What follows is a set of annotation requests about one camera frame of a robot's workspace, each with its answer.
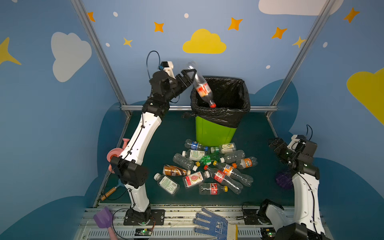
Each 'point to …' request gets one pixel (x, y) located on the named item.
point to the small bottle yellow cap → (211, 188)
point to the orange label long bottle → (244, 178)
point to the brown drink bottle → (170, 170)
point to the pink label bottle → (194, 178)
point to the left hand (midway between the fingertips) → (192, 73)
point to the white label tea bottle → (195, 155)
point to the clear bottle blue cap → (195, 145)
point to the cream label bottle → (227, 148)
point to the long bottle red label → (221, 177)
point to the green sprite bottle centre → (207, 159)
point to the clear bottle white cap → (169, 185)
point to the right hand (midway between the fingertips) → (275, 143)
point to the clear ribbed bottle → (232, 156)
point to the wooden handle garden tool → (111, 191)
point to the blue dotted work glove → (218, 226)
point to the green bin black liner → (218, 125)
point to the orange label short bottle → (245, 163)
